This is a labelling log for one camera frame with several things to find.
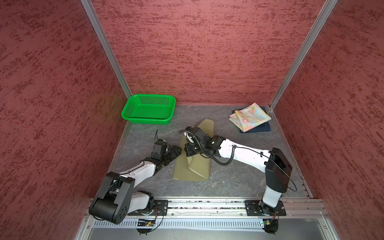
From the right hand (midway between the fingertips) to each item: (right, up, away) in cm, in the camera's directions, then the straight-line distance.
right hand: (184, 153), depth 80 cm
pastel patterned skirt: (+44, +20, +24) cm, 54 cm away
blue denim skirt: (+56, +13, +23) cm, 62 cm away
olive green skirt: (+7, -9, +3) cm, 11 cm away
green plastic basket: (-30, +27, +33) cm, 52 cm away
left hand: (-5, -4, +11) cm, 13 cm away
